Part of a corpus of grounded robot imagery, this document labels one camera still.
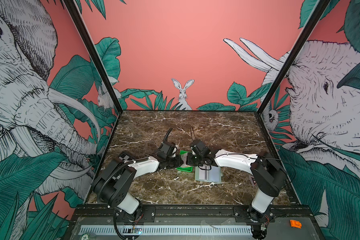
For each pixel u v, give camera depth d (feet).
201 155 2.25
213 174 2.89
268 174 1.54
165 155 2.35
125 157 2.97
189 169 2.83
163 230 2.30
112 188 1.44
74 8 2.30
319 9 2.30
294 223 2.31
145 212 2.45
